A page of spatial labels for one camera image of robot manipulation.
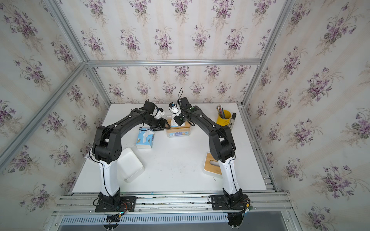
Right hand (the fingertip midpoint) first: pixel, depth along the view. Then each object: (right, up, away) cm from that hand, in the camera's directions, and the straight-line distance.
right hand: (179, 118), depth 97 cm
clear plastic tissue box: (-4, -11, +1) cm, 12 cm away
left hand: (-7, -6, -3) cm, 10 cm away
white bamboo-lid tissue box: (+20, -28, -14) cm, 37 cm away
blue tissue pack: (-22, -13, -5) cm, 27 cm away
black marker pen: (+40, 0, +7) cm, 40 cm away
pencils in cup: (+29, +5, 0) cm, 29 cm away
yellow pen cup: (+32, -2, -1) cm, 32 cm away
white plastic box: (-30, -29, -9) cm, 43 cm away
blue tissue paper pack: (-4, -4, +1) cm, 6 cm away
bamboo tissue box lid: (+5, -6, -4) cm, 9 cm away
